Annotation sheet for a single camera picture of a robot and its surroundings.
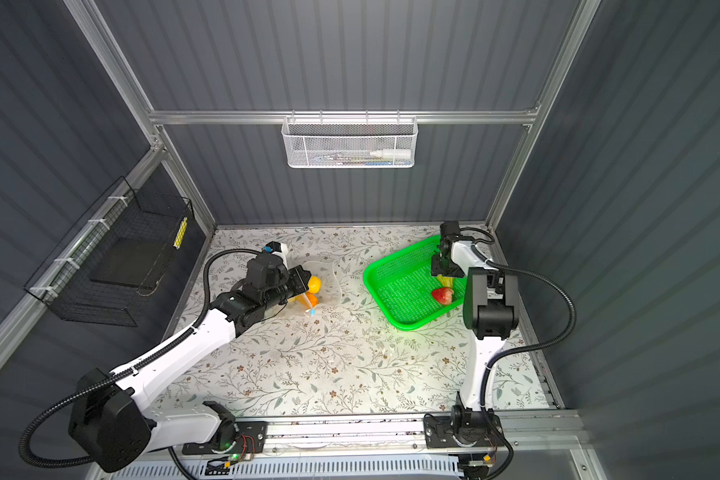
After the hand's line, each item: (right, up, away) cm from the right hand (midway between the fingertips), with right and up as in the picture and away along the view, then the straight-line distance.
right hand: (450, 271), depth 102 cm
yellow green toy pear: (-2, -4, -3) cm, 5 cm away
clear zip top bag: (-43, -7, -1) cm, 44 cm away
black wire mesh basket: (-92, 0, -41) cm, 101 cm away
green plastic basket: (-17, -4, 0) cm, 17 cm away
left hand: (-44, +1, -22) cm, 49 cm away
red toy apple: (-5, -7, -9) cm, 12 cm away
